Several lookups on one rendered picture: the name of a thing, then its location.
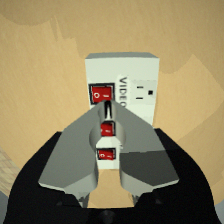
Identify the white power strip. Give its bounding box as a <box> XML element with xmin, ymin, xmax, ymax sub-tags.
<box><xmin>85</xmin><ymin>52</ymin><xmax>159</xmax><ymax>169</ymax></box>

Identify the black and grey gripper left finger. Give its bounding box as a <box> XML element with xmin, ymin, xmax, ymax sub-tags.
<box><xmin>3</xmin><ymin>99</ymin><xmax>108</xmax><ymax>224</ymax></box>

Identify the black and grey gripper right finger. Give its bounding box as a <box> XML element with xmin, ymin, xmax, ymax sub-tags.
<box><xmin>108</xmin><ymin>99</ymin><xmax>222</xmax><ymax>224</ymax></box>

